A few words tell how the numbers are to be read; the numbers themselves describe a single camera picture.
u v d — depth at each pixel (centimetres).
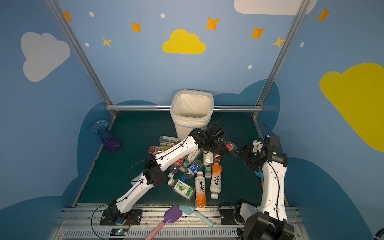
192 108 104
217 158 93
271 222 39
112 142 99
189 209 77
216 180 82
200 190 79
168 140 101
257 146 66
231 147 97
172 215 75
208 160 90
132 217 74
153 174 56
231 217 75
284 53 85
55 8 69
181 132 95
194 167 86
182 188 80
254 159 68
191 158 91
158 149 93
